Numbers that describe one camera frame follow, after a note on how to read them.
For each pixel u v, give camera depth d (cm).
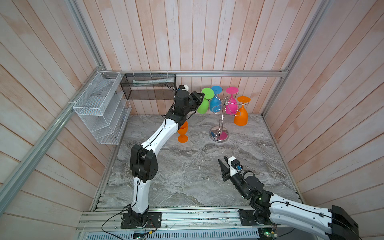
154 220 74
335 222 44
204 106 88
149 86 107
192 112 73
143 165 51
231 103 84
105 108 73
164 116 62
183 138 105
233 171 62
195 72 97
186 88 76
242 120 90
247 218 73
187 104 67
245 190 60
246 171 63
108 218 61
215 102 95
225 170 67
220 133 107
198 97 73
